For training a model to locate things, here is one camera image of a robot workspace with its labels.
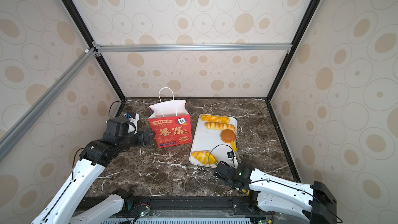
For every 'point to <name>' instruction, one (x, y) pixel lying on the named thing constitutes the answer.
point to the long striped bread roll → (217, 126)
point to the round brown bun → (227, 135)
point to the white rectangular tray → (209, 140)
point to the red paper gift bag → (170, 121)
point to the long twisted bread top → (214, 118)
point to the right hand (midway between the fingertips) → (233, 177)
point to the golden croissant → (201, 156)
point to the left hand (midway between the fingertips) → (149, 132)
